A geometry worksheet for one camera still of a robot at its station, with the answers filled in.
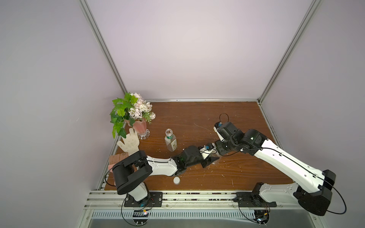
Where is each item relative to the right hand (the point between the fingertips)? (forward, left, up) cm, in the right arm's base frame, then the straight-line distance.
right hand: (217, 142), depth 72 cm
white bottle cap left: (-14, +22, -20) cm, 33 cm away
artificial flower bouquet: (+14, +48, +10) cm, 51 cm away
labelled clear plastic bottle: (+6, +26, -8) cm, 28 cm away
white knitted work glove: (+8, +56, -19) cm, 59 cm away
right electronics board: (-29, -22, -23) cm, 43 cm away
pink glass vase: (+12, +46, -5) cm, 48 cm away
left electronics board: (-31, +40, -24) cm, 56 cm away
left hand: (-3, 0, -8) cm, 9 cm away
